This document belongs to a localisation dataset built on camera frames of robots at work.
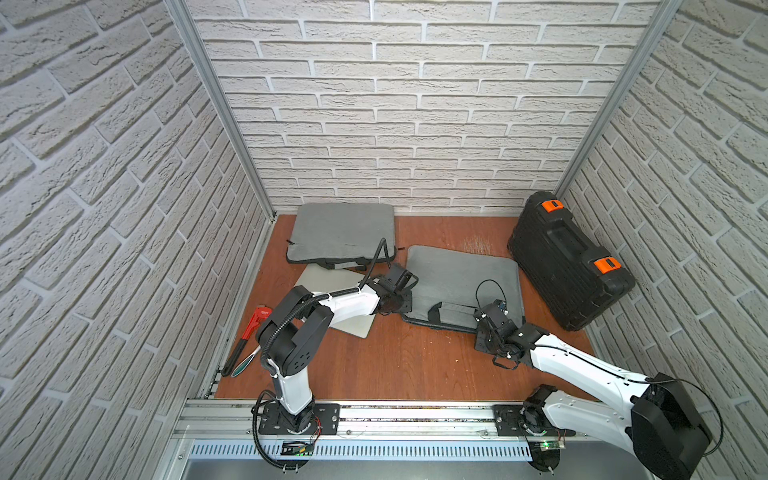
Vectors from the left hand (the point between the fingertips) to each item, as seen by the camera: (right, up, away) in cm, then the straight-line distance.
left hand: (411, 299), depth 92 cm
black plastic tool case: (+43, +9, -15) cm, 46 cm away
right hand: (+21, -11, -6) cm, 25 cm away
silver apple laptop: (-32, +6, +9) cm, 34 cm away
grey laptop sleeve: (+13, +4, +2) cm, 14 cm away
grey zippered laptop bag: (-26, +21, +20) cm, 39 cm away
